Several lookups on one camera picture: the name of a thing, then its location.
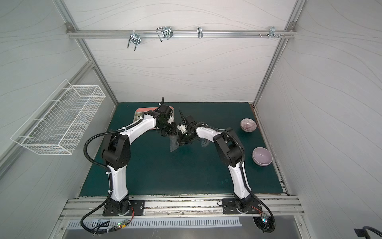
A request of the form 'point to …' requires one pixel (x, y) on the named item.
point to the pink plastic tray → (139, 113)
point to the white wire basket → (58, 124)
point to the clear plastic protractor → (204, 142)
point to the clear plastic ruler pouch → (173, 142)
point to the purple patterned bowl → (248, 125)
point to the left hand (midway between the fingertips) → (178, 134)
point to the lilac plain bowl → (262, 156)
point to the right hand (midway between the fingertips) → (176, 142)
